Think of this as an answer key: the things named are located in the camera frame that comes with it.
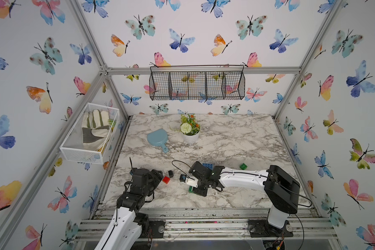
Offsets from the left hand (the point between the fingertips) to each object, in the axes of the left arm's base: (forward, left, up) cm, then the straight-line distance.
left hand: (161, 174), depth 83 cm
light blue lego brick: (+8, -27, -8) cm, 29 cm away
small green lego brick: (+7, -47, -7) cm, 48 cm away
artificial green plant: (+25, -15, +10) cm, 31 cm away
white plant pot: (+25, -16, -3) cm, 30 cm away
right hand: (-4, -18, -5) cm, 19 cm away
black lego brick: (+3, -4, -7) cm, 9 cm away
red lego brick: (0, -2, -7) cm, 8 cm away
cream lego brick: (-7, -16, +6) cm, 19 cm away
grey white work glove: (+14, +30, +21) cm, 39 cm away
